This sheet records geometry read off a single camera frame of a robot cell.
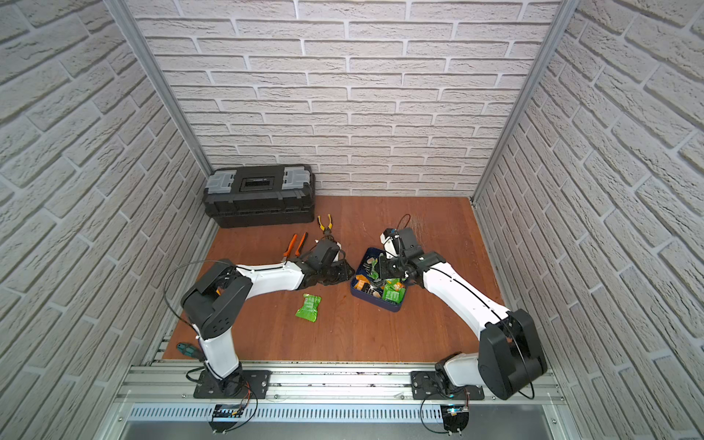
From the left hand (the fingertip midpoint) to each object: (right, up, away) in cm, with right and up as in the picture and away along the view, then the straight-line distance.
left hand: (359, 270), depth 92 cm
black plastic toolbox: (-36, +26, +6) cm, 45 cm away
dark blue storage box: (+3, -5, -1) cm, 5 cm away
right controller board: (+25, -35, -22) cm, 48 cm away
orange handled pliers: (-26, +8, +11) cm, 30 cm away
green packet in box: (+12, -6, -3) cm, 13 cm away
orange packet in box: (0, -4, +1) cm, 4 cm away
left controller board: (-36, -36, -21) cm, 55 cm away
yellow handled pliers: (-13, +13, +15) cm, 24 cm away
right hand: (+7, +3, -7) cm, 10 cm away
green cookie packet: (-16, -12, -4) cm, 20 cm away
